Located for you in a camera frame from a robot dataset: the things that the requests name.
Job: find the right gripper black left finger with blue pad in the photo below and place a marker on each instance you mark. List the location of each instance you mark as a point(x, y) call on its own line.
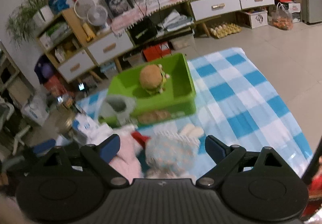
point(99, 157)

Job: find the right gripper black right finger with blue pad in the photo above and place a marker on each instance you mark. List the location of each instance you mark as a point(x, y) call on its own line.
point(226, 158)

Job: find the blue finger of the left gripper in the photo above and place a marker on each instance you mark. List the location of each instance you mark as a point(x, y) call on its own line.
point(44, 147)

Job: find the pink fluffy plush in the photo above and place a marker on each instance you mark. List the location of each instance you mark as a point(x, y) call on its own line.
point(126, 162)

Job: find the white bunny plush doll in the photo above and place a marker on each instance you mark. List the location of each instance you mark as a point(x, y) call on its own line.
point(170, 154)

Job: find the hamburger plush toy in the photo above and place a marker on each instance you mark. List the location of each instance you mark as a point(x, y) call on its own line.
point(152, 79)

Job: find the white plush with santa hat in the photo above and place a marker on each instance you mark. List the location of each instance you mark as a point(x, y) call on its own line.
point(141, 139)

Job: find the white cloth gloves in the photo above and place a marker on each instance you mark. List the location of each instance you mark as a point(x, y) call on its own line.
point(116, 110)

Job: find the blue white milk carton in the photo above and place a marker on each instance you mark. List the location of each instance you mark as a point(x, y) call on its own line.
point(93, 132)

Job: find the glass jar gold lid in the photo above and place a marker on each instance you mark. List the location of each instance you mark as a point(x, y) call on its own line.
point(64, 126)

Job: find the white office chair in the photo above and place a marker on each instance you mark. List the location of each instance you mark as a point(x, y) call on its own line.
point(13, 127)

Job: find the red tin can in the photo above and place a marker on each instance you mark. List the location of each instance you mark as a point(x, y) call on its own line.
point(64, 101)

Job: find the green plastic storage bin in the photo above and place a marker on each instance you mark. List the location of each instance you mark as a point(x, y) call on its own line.
point(176, 101)

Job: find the wooden shelf unit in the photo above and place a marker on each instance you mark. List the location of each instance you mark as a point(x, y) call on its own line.
point(64, 42)

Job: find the orange storage box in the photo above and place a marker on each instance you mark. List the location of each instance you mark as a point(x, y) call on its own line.
point(156, 52)

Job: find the egg carton tray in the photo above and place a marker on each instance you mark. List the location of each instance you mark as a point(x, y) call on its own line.
point(224, 30)

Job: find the pink table runner cloth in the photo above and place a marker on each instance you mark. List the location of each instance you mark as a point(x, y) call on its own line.
point(142, 9)

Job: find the white cardboard box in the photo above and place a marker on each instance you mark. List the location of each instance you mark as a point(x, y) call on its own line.
point(252, 19)

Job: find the white desk fan front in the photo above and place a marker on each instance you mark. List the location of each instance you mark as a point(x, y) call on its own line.
point(97, 16)

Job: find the white desk fan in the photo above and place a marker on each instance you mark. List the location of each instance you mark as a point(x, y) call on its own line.
point(97, 16)
point(81, 8)

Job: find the wooden TV cabinet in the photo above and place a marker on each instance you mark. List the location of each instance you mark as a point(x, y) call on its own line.
point(165, 23)

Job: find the plastic bag of oranges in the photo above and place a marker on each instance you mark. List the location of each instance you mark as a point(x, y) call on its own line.
point(282, 18)

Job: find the white desk fan rear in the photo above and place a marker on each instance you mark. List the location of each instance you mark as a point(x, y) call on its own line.
point(81, 8)

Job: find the framed cat picture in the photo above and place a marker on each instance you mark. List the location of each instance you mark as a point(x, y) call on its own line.
point(116, 8)

